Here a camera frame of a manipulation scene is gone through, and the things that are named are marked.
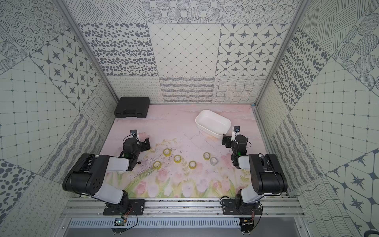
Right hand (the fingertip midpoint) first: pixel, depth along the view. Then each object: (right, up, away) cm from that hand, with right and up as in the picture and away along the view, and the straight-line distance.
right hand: (231, 135), depth 95 cm
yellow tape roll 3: (-35, -14, -4) cm, 38 cm away
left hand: (-60, -1, -1) cm, 60 cm away
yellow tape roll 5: (-47, -17, -7) cm, 51 cm away
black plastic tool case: (-76, +21, +23) cm, 82 cm away
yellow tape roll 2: (-25, -17, -7) cm, 31 cm away
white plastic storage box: (-11, +7, +12) cm, 18 cm away
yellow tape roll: (-16, -13, -3) cm, 21 cm away
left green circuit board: (-61, -40, -24) cm, 77 cm away
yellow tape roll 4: (-42, -11, -2) cm, 44 cm away
